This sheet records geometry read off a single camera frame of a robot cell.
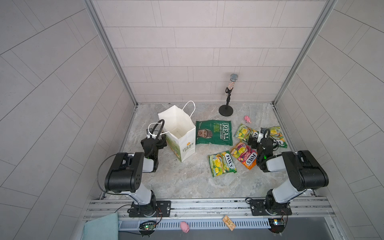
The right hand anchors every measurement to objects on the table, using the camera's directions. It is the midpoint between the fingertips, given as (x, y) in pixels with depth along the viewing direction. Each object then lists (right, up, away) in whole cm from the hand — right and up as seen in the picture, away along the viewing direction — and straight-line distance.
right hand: (257, 133), depth 94 cm
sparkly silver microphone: (-16, +34, -5) cm, 38 cm away
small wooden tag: (-23, -37, -27) cm, 51 cm away
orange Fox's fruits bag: (-9, -12, -7) cm, 17 cm away
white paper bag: (-50, +3, 0) cm, 50 cm away
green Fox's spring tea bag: (-8, 0, +3) cm, 8 cm away
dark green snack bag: (-26, 0, +5) cm, 27 cm away
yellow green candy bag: (+14, -4, +1) cm, 15 cm away
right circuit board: (-1, -39, -26) cm, 47 cm away
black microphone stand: (-16, +15, +18) cm, 29 cm away
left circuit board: (-60, -37, -29) cm, 76 cm away
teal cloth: (-79, -38, -28) cm, 93 cm away
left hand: (-63, +1, -1) cm, 63 cm away
